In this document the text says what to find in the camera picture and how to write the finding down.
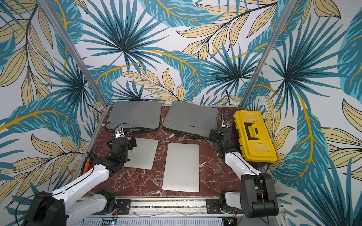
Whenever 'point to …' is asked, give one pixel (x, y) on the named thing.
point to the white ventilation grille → (148, 221)
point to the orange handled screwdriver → (86, 166)
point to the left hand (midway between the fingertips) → (123, 137)
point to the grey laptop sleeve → (193, 119)
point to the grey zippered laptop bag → (134, 116)
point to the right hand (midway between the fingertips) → (220, 131)
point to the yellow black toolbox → (256, 142)
